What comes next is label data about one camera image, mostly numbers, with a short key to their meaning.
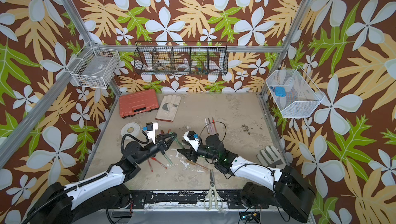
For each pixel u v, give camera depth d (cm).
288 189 41
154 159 86
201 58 96
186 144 75
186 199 75
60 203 41
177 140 71
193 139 63
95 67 87
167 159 87
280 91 85
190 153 65
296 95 82
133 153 57
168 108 111
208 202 75
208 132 99
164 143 66
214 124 103
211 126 101
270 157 88
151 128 65
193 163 86
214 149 59
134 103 108
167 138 69
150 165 86
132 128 100
